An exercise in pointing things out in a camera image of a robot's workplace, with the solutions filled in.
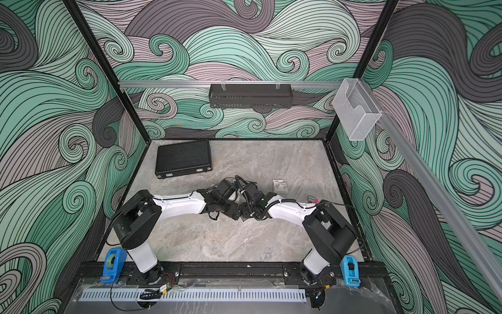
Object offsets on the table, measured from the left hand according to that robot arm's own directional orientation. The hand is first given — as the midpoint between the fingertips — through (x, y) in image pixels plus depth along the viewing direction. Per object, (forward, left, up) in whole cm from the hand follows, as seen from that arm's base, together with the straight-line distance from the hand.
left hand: (236, 206), depth 89 cm
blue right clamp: (-25, -44, +2) cm, 51 cm away
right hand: (-3, -4, -1) cm, 5 cm away
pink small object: (+3, -36, +1) cm, 36 cm away
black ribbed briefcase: (+25, +34, +3) cm, 42 cm away
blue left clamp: (-24, +45, +1) cm, 51 cm away
